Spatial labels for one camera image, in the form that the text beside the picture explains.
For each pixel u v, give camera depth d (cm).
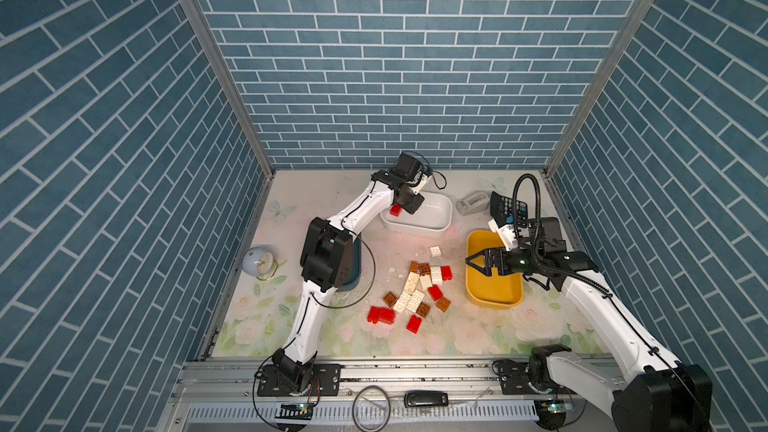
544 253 62
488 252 68
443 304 85
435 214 106
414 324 83
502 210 105
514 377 74
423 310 85
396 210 105
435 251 98
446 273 91
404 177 76
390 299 87
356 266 89
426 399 69
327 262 57
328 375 74
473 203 107
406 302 86
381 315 83
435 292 89
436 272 91
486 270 69
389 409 69
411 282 90
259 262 87
